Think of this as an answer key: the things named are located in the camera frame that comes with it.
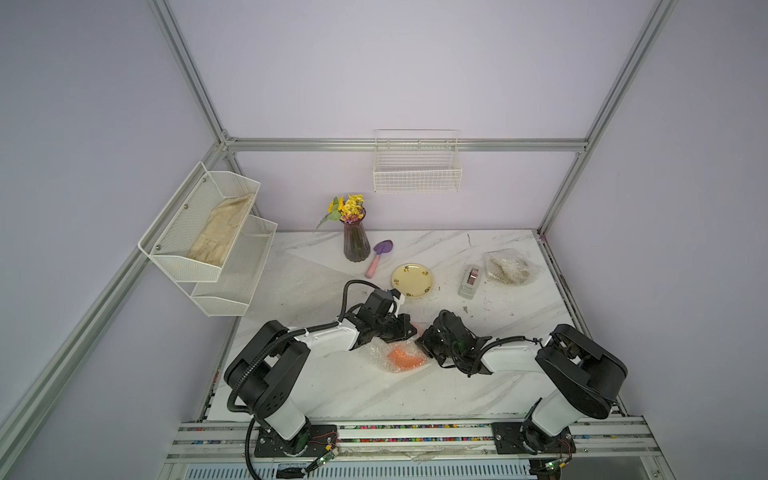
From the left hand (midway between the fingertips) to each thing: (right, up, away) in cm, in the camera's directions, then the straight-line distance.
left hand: (416, 334), depth 86 cm
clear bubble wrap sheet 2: (+44, +19, +19) cm, 51 cm away
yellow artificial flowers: (-22, +38, +7) cm, 44 cm away
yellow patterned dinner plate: (+34, +18, +18) cm, 43 cm away
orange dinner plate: (-4, -8, 0) cm, 9 cm away
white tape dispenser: (+20, +14, +15) cm, 29 cm away
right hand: (-3, -4, +2) cm, 5 cm away
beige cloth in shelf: (-54, +30, -6) cm, 62 cm away
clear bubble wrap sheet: (-10, -3, -5) cm, 12 cm away
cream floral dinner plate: (0, +15, +18) cm, 23 cm away
